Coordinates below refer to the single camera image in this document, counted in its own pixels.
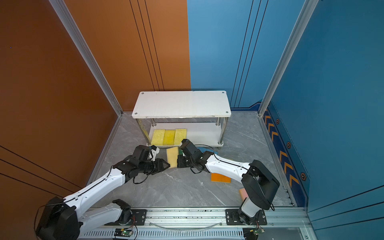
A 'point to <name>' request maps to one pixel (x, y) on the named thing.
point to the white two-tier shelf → (204, 114)
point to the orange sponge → (218, 177)
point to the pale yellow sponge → (172, 156)
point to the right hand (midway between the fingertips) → (175, 162)
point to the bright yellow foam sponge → (169, 137)
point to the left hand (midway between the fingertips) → (168, 165)
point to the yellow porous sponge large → (158, 136)
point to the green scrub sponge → (180, 152)
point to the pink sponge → (243, 194)
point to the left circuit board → (123, 232)
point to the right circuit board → (252, 233)
